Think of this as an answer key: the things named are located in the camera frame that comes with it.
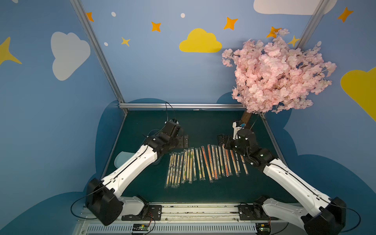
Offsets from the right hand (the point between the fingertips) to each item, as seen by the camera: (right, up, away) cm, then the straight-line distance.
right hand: (226, 135), depth 79 cm
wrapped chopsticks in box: (-32, -27, +7) cm, 43 cm away
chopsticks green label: (-4, -18, +15) cm, 24 cm away
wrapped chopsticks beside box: (-21, -21, +12) cm, 32 cm away
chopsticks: (-31, -24, +10) cm, 40 cm away
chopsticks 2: (-29, -24, +10) cm, 39 cm away
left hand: (-25, -1, +1) cm, 25 cm away
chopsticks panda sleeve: (-25, -22, +12) cm, 35 cm away
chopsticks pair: (-23, -20, +12) cm, 33 cm away
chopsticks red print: (-6, -18, +15) cm, 24 cm away
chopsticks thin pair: (-27, -22, +12) cm, 37 cm away
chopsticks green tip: (-14, -19, +14) cm, 28 cm away
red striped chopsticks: (-9, -20, +13) cm, 26 cm away
